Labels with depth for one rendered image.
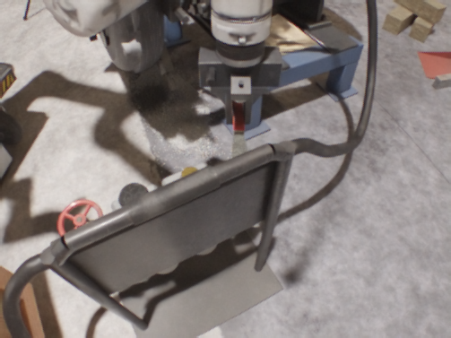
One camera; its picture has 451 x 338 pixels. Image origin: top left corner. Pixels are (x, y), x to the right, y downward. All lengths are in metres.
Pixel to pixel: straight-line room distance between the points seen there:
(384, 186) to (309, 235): 0.35
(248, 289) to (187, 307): 0.18
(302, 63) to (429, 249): 0.76
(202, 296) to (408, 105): 1.19
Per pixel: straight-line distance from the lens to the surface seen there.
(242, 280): 0.94
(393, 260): 1.09
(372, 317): 1.01
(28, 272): 0.58
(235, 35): 0.46
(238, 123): 0.59
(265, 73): 0.53
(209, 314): 0.92
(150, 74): 1.53
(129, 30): 0.83
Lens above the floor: 0.91
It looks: 54 degrees down
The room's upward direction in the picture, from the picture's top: 1 degrees counter-clockwise
